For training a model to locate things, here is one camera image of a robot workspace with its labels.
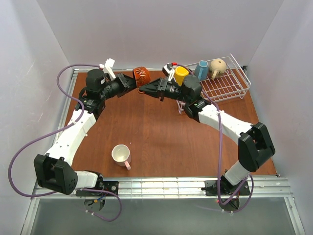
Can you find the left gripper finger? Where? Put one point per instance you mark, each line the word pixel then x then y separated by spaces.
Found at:
pixel 125 91
pixel 126 82

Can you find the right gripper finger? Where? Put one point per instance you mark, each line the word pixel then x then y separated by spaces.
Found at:
pixel 157 95
pixel 158 85

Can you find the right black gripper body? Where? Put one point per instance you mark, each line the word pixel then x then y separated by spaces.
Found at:
pixel 162 87

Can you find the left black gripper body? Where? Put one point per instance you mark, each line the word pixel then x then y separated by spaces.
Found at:
pixel 122 82

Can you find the brown black mug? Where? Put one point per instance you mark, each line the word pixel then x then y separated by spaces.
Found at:
pixel 141 76

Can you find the yellow textured cup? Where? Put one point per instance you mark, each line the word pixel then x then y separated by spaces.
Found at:
pixel 180 74

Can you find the blue mug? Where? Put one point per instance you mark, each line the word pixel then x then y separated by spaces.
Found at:
pixel 201 70

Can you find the beige round mug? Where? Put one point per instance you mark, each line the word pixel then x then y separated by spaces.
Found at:
pixel 217 68

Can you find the white mug pink handle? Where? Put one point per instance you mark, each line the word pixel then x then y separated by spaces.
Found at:
pixel 121 156

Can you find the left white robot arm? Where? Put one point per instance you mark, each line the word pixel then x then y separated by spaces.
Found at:
pixel 53 169

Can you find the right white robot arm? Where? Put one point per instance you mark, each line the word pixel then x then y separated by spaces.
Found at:
pixel 254 143

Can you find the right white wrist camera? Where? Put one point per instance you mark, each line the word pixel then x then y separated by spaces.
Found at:
pixel 169 71

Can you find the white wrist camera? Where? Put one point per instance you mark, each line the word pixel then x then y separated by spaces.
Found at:
pixel 107 68
pixel 169 71

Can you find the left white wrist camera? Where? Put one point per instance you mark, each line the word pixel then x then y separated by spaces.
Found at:
pixel 107 68

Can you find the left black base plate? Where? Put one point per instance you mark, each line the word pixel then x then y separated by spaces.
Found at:
pixel 111 186

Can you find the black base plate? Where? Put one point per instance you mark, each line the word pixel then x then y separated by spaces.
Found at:
pixel 111 186
pixel 210 188

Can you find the aluminium frame rail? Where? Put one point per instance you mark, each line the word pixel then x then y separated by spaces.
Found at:
pixel 190 187

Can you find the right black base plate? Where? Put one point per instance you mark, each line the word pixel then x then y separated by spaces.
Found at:
pixel 210 188

